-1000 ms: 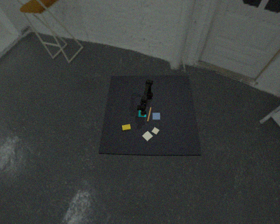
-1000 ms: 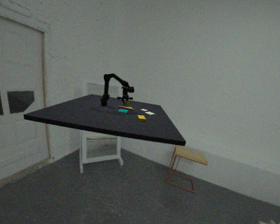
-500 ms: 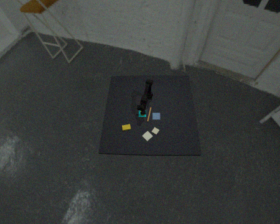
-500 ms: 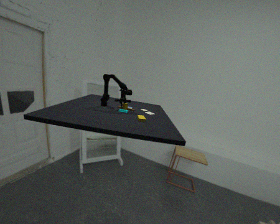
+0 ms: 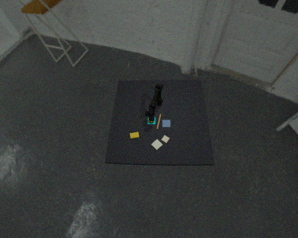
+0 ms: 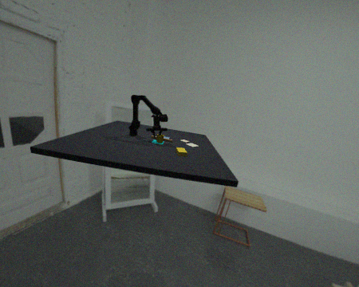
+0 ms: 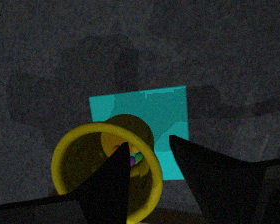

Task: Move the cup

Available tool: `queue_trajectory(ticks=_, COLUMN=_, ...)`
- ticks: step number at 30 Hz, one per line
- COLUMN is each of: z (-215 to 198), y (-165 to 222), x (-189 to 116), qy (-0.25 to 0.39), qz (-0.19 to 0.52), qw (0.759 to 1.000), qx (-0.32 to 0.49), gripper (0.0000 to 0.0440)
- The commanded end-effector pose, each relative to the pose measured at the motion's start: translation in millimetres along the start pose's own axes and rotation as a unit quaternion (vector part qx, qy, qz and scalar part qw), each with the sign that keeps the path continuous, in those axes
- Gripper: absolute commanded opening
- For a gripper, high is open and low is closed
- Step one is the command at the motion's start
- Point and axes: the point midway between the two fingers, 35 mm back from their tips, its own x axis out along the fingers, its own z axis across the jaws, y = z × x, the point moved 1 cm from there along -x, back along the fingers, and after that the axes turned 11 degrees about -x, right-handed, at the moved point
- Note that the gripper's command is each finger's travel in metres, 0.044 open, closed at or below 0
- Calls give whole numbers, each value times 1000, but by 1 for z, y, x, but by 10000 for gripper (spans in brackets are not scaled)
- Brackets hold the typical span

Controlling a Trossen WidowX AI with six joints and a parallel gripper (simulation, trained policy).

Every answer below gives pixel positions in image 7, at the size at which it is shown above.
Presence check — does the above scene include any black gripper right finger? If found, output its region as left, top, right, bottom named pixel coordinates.
left=169, top=135, right=280, bottom=224

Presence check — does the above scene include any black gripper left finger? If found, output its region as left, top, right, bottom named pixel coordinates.
left=0, top=142, right=131, bottom=224

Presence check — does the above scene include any dark yellow cup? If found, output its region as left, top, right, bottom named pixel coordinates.
left=51, top=114, right=164, bottom=224

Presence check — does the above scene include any green marble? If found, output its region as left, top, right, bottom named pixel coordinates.
left=135, top=152, right=144, bottom=163

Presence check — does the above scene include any tan flat bar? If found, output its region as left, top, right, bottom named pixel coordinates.
left=47, top=190, right=208, bottom=224

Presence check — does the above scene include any purple marble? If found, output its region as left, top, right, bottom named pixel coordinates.
left=130, top=156, right=136, bottom=166

